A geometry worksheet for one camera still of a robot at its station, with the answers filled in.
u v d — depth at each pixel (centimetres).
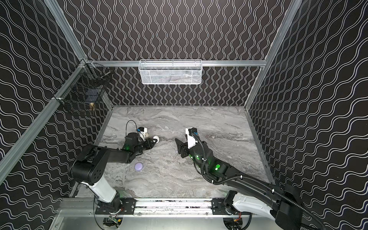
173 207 75
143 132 88
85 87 94
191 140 61
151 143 85
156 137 96
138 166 88
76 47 84
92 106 83
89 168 47
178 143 63
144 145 84
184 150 62
